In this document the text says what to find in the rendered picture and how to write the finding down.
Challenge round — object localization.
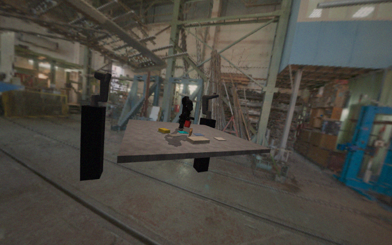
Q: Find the yellow rectangular block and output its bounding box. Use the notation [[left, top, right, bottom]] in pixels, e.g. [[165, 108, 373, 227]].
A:
[[158, 128, 170, 133]]

